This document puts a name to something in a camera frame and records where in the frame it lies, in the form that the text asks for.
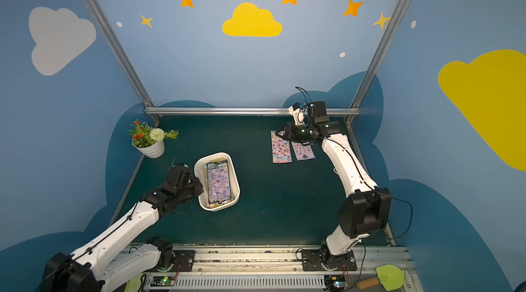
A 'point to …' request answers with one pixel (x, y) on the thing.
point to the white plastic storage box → (200, 171)
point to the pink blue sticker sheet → (281, 149)
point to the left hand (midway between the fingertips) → (207, 184)
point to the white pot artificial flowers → (149, 141)
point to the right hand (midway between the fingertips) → (283, 132)
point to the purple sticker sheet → (218, 184)
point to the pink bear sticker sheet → (303, 152)
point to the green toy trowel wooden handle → (392, 277)
